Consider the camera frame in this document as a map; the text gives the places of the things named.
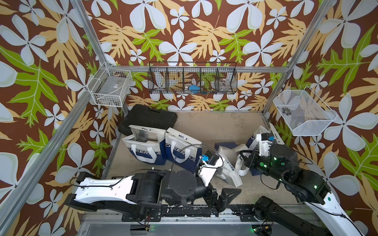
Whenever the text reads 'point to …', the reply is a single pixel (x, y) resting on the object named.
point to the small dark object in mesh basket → (286, 110)
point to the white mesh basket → (305, 114)
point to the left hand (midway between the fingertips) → (232, 181)
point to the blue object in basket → (194, 88)
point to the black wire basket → (190, 77)
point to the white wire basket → (109, 87)
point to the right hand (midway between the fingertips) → (237, 151)
